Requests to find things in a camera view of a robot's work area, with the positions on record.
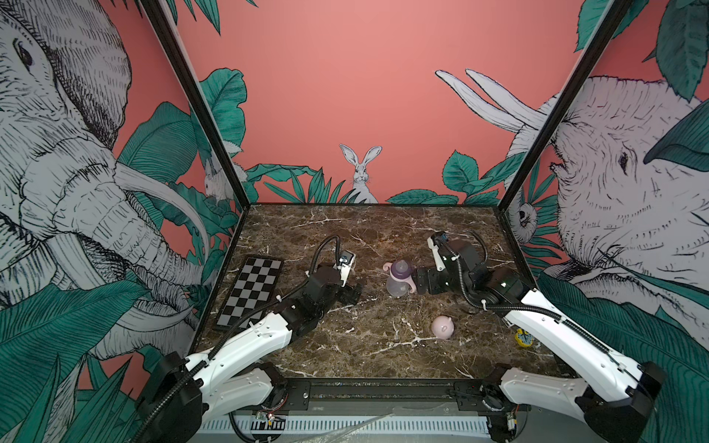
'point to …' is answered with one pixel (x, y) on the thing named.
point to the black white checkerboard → (254, 290)
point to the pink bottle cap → (442, 327)
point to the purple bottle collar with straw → (402, 269)
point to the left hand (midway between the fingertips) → (351, 268)
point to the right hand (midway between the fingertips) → (422, 266)
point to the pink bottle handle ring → (387, 267)
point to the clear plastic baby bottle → (397, 288)
